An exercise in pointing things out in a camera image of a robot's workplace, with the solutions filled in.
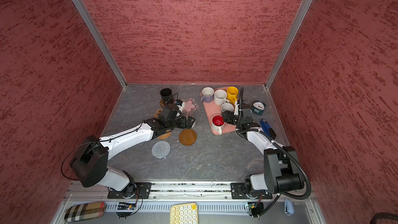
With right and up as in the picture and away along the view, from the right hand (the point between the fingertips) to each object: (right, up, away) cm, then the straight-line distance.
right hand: (226, 117), depth 91 cm
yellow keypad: (-21, -40, -24) cm, 51 cm away
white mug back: (-1, +13, +17) cm, 22 cm away
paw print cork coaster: (-44, +2, +13) cm, 46 cm away
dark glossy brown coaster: (-29, +8, -25) cm, 40 cm away
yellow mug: (+7, +15, +14) cm, 21 cm away
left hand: (-22, -2, -5) cm, 23 cm away
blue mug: (+2, +6, +7) cm, 10 cm away
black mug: (-40, +14, +12) cm, 44 cm away
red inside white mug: (-4, -5, +6) cm, 9 cm away
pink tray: (-8, +3, +15) cm, 18 cm away
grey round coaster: (-38, -18, -4) cm, 43 cm away
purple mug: (-11, +14, +18) cm, 25 cm away
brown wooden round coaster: (-23, -12, +1) cm, 26 cm away
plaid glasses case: (-66, -39, -24) cm, 81 cm away
